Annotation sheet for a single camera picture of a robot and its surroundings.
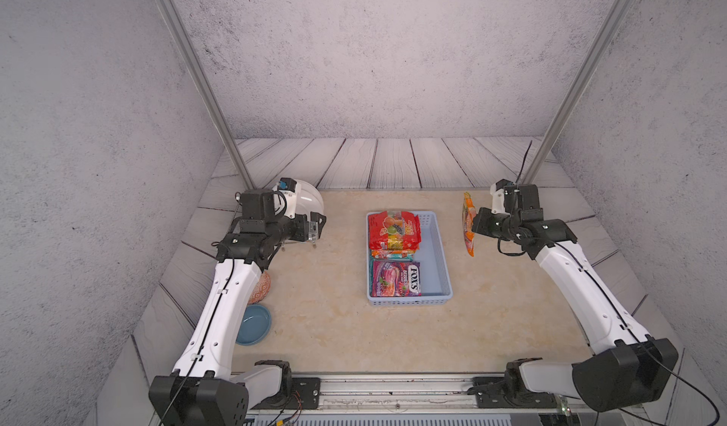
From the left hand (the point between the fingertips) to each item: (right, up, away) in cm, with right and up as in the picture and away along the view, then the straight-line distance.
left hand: (314, 215), depth 75 cm
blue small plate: (-19, -33, +9) cm, 39 cm away
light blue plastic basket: (+36, -20, +19) cm, 46 cm away
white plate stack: (-6, +5, +21) cm, 22 cm away
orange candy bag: (+22, -13, +23) cm, 35 cm away
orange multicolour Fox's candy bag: (+26, -15, +24) cm, 38 cm away
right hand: (+43, -1, +3) cm, 43 cm away
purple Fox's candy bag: (+22, -19, +12) cm, 32 cm away
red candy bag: (+22, -5, +19) cm, 30 cm away
